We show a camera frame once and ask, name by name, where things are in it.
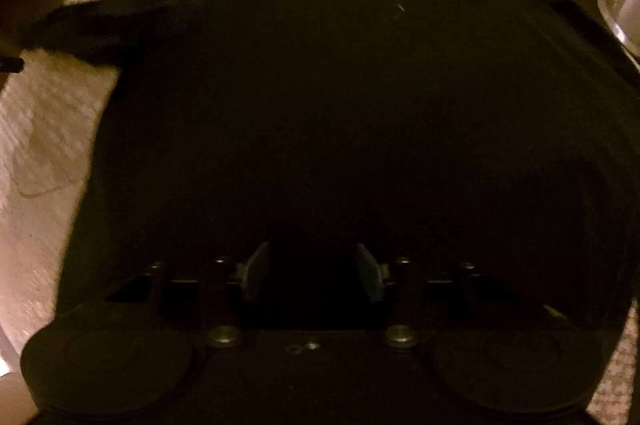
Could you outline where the floral lace tablecloth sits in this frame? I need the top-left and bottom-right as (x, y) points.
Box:
(0, 0), (640, 425)

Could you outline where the black shirt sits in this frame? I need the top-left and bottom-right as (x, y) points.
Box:
(32, 0), (640, 331)

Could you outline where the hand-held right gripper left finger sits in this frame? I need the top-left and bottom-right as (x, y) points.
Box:
(105, 242), (273, 348)

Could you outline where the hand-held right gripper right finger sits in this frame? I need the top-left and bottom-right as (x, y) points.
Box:
(352, 242), (528, 348)

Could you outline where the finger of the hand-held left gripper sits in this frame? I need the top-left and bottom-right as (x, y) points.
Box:
(0, 52), (25, 74)

